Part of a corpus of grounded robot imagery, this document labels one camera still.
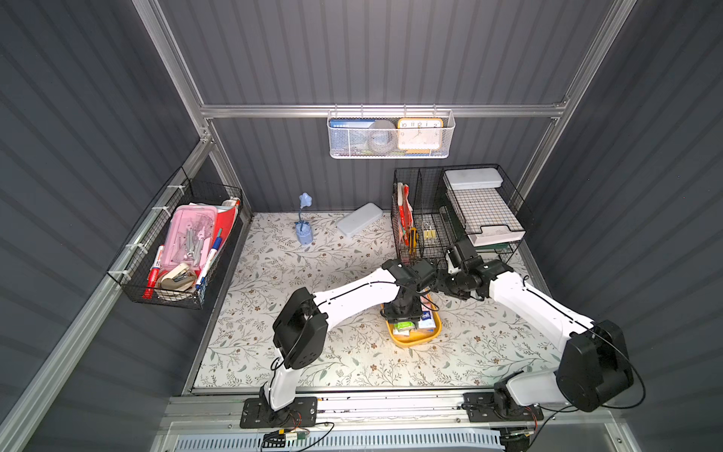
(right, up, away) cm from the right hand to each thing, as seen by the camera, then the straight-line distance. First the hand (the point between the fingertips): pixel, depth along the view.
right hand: (443, 284), depth 86 cm
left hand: (-10, -11, -6) cm, 16 cm away
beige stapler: (-67, +5, -22) cm, 70 cm away
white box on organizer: (+16, +36, +16) cm, 43 cm away
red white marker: (-74, +5, -21) cm, 77 cm away
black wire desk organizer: (+4, +27, +30) cm, 41 cm away
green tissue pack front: (-13, -11, -8) cm, 18 cm away
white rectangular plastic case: (-27, +22, +31) cm, 47 cm away
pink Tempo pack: (-13, -13, -5) cm, 20 cm away
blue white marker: (-63, +9, -17) cm, 66 cm away
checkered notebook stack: (+16, +22, +6) cm, 28 cm away
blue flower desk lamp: (-48, +18, +19) cm, 55 cm away
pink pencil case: (-70, +15, -14) cm, 72 cm away
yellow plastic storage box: (-8, -15, -1) cm, 17 cm away
